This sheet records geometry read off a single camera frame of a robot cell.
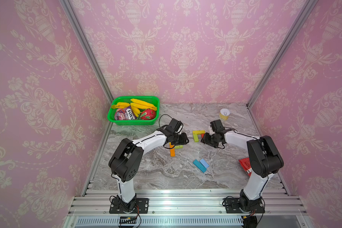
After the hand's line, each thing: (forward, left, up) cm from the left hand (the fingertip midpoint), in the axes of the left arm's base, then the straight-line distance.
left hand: (187, 142), depth 90 cm
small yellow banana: (+32, +52, 0) cm, 61 cm away
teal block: (-12, -8, -7) cm, 16 cm away
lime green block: (+11, -7, -7) cm, 15 cm away
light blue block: (-10, -10, -8) cm, 16 cm away
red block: (+10, -12, -7) cm, 17 cm away
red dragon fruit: (+22, +28, +1) cm, 36 cm away
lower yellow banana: (+28, +39, -2) cm, 48 cm away
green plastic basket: (+40, +26, -1) cm, 47 cm away
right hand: (+3, -9, -6) cm, 12 cm away
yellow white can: (+27, -30, -2) cm, 40 cm away
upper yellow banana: (+34, +35, 0) cm, 49 cm away
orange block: (-2, +10, -7) cm, 12 cm away
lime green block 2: (0, +5, -6) cm, 8 cm away
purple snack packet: (+24, +46, -1) cm, 52 cm away
